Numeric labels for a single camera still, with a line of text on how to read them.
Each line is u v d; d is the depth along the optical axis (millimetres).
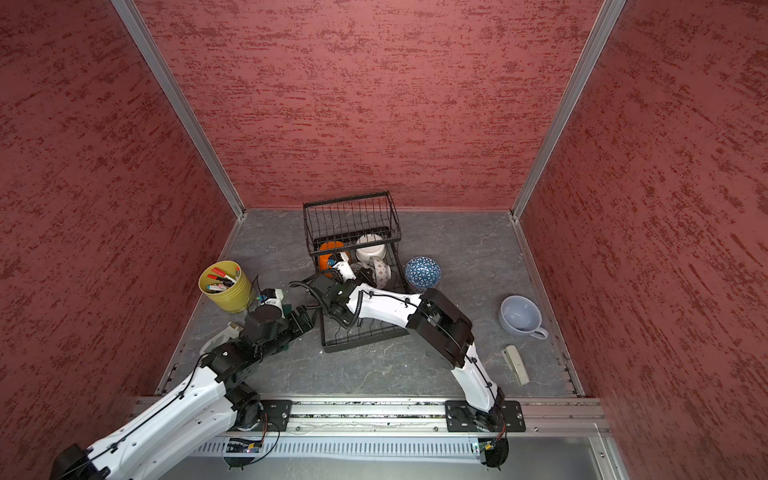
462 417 739
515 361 809
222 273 877
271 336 631
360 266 893
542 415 761
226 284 890
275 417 735
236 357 597
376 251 992
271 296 731
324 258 792
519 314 915
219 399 546
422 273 974
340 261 793
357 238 1059
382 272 899
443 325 551
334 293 692
